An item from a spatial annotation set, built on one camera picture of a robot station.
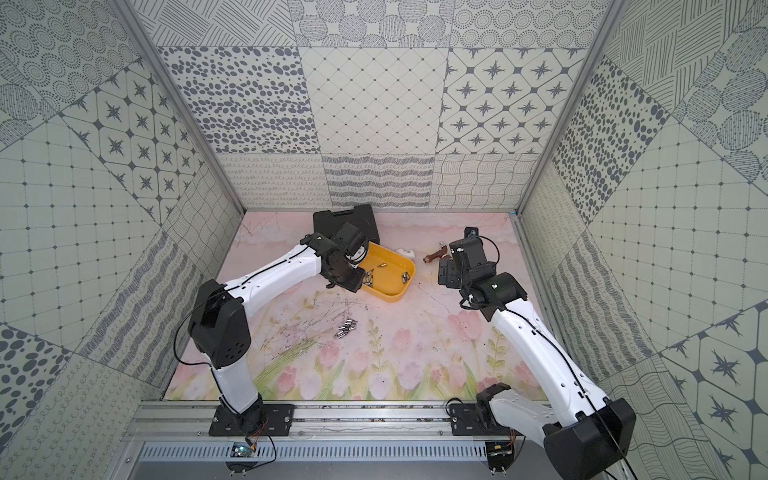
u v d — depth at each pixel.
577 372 0.41
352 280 0.78
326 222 1.14
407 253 1.04
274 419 0.73
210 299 0.47
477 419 0.73
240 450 0.71
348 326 0.90
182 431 0.73
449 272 0.69
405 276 1.01
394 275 1.02
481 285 0.53
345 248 0.69
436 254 1.05
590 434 0.36
